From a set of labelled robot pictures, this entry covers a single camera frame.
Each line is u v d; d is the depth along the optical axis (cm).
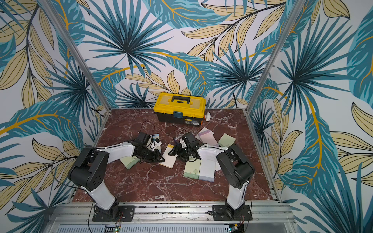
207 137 104
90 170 47
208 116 110
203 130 107
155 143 85
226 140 103
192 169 88
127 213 73
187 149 80
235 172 48
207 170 88
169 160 89
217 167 89
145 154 79
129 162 89
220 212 73
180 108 100
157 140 88
